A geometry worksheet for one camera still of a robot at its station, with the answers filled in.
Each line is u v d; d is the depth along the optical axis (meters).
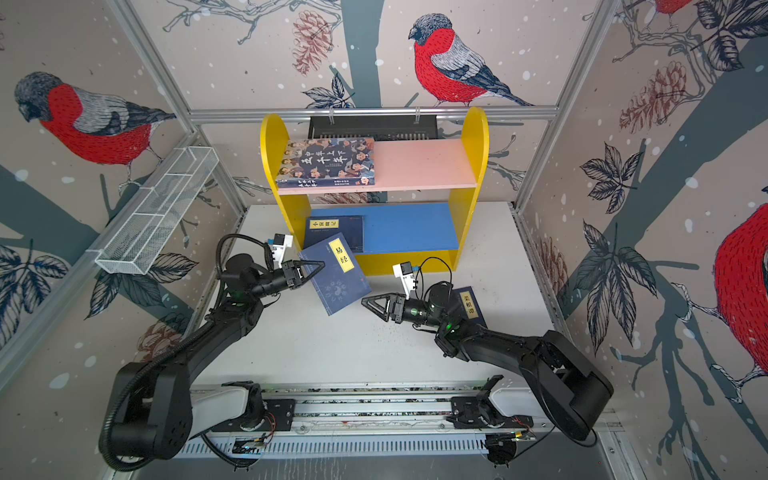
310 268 0.76
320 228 0.92
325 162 0.73
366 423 0.73
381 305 0.76
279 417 0.73
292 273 0.71
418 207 1.25
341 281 0.76
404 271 0.71
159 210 0.79
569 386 0.42
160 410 0.41
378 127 0.94
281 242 0.74
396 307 0.66
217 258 0.62
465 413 0.73
